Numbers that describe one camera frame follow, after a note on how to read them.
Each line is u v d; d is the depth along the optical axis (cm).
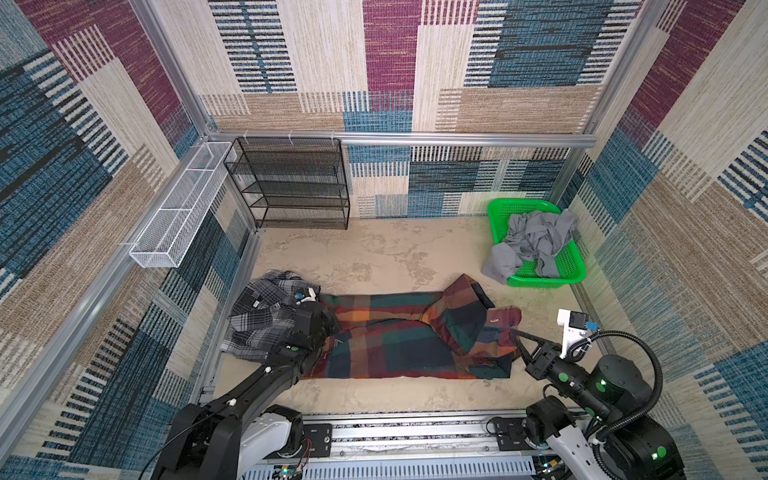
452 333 80
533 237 105
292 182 109
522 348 61
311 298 79
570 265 99
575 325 55
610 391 45
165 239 70
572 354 54
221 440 41
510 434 73
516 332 63
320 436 74
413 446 73
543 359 54
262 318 92
